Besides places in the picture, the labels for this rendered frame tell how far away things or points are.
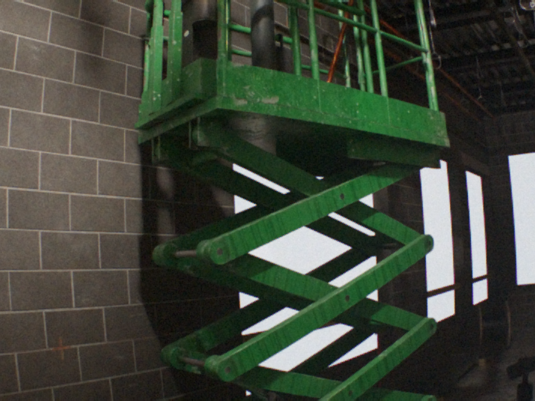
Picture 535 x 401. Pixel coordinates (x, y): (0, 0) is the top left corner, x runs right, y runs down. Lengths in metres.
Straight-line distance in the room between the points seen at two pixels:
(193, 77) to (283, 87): 0.37
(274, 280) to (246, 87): 0.79
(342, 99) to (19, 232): 1.68
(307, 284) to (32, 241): 1.37
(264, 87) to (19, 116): 1.31
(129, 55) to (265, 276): 1.74
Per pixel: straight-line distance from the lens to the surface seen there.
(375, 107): 2.75
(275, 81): 2.34
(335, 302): 2.56
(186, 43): 2.51
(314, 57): 2.54
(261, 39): 2.62
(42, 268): 2.90
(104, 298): 3.14
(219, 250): 2.18
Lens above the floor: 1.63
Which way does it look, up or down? 6 degrees up
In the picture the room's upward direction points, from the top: 3 degrees counter-clockwise
